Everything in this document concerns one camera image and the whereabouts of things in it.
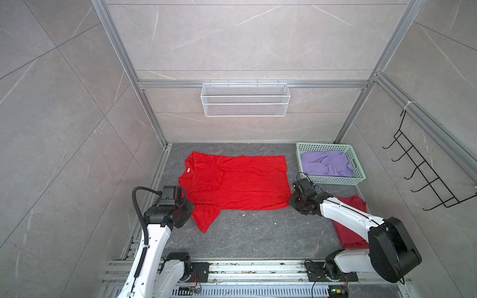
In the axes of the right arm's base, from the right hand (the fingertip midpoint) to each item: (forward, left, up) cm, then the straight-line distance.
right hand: (290, 199), depth 90 cm
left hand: (-6, +46, +11) cm, 47 cm away
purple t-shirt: (+24, -27, -2) cm, 36 cm away
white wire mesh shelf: (+48, +21, +26) cm, 58 cm away
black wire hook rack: (-14, -43, +28) cm, 53 cm away
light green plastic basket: (+35, -14, -1) cm, 38 cm away
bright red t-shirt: (+12, +39, -3) cm, 41 cm away
